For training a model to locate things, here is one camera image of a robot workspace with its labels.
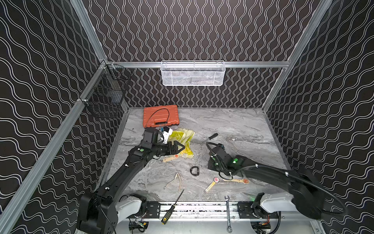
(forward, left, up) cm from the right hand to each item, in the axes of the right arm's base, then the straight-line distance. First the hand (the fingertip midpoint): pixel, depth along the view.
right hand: (208, 163), depth 84 cm
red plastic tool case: (+37, +33, +1) cm, 49 cm away
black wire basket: (+39, +67, +16) cm, 79 cm away
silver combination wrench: (-30, -8, -7) cm, 32 cm away
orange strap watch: (-8, -21, -6) cm, 23 cm away
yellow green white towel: (+21, +15, -3) cm, 26 cm away
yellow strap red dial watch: (-7, -4, -6) cm, 10 cm away
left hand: (+2, +14, +13) cm, 19 cm away
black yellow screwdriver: (-24, +21, -4) cm, 32 cm away
